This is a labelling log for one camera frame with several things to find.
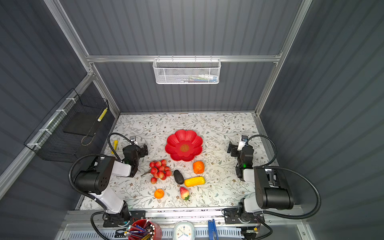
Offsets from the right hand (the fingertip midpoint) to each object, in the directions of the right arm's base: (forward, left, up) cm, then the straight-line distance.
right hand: (240, 143), depth 91 cm
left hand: (+1, +67, -3) cm, 67 cm away
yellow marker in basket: (+3, +79, +20) cm, 82 cm away
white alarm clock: (-44, +33, -6) cm, 55 cm away
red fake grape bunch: (-16, +48, -2) cm, 51 cm away
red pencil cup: (-44, +49, +3) cm, 66 cm away
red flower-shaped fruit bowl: (+4, +36, -8) cm, 37 cm away
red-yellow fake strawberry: (-28, +34, -4) cm, 44 cm away
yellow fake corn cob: (-21, +28, -5) cm, 36 cm away
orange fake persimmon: (-14, +26, -2) cm, 30 cm away
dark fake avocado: (-19, +38, -5) cm, 42 cm away
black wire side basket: (-9, +92, +21) cm, 95 cm away
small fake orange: (-28, +47, -5) cm, 55 cm away
